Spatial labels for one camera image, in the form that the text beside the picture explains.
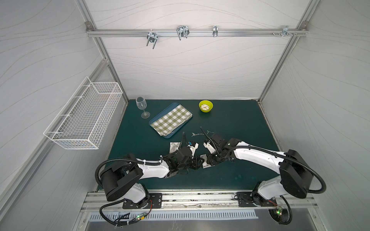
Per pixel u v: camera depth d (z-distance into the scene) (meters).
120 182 0.43
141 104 1.03
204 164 0.82
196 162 0.73
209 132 1.01
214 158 0.73
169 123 1.05
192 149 0.77
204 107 1.12
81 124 0.67
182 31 0.77
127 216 0.72
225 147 0.62
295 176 0.43
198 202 0.74
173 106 1.15
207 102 1.15
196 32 0.78
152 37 0.79
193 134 1.00
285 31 0.77
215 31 0.78
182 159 0.65
